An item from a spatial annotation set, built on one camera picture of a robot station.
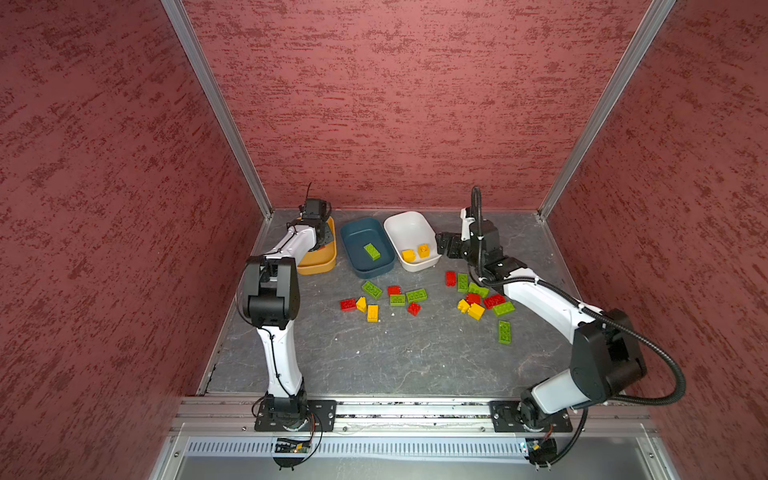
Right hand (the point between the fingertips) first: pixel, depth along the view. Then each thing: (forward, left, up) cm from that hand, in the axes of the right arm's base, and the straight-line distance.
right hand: (447, 240), depth 88 cm
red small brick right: (-11, -9, -17) cm, 22 cm away
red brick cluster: (-12, +31, -17) cm, 37 cm away
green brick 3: (-9, +9, -17) cm, 21 cm away
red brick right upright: (-3, -3, -18) cm, 18 cm away
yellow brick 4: (-15, -9, -18) cm, 25 cm away
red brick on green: (-6, +16, -18) cm, 25 cm away
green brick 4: (-14, -18, -17) cm, 29 cm away
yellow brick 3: (-14, +23, -18) cm, 33 cm away
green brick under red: (-10, +15, -18) cm, 26 cm away
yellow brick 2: (+7, +11, -17) cm, 21 cm away
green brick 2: (-6, +24, -18) cm, 30 cm away
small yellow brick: (-12, +27, -16) cm, 34 cm away
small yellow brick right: (-13, -6, -17) cm, 22 cm away
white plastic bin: (+20, +10, -18) cm, 28 cm away
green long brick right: (-22, -16, -18) cm, 33 cm away
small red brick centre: (-14, +10, -17) cm, 24 cm away
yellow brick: (+7, +5, -15) cm, 17 cm away
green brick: (+10, +24, -17) cm, 31 cm away
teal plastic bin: (+19, +30, -18) cm, 40 cm away
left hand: (+10, +42, -11) cm, 44 cm away
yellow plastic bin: (+5, +42, -15) cm, 45 cm away
